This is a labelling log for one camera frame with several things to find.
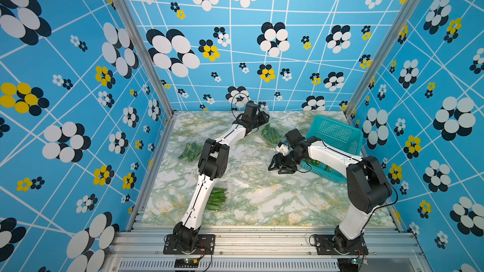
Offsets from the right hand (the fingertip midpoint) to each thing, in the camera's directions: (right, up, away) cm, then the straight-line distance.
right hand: (275, 169), depth 88 cm
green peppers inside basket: (+11, +8, -24) cm, 27 cm away
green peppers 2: (-42, +8, +8) cm, 44 cm away
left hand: (0, +27, +17) cm, 32 cm away
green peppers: (0, +16, +17) cm, 24 cm away
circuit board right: (+25, -31, -19) cm, 44 cm away
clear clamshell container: (-2, +12, +16) cm, 20 cm away
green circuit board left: (-37, -33, -16) cm, 52 cm away
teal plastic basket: (+37, +16, +17) cm, 44 cm away
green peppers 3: (-27, -12, -7) cm, 30 cm away
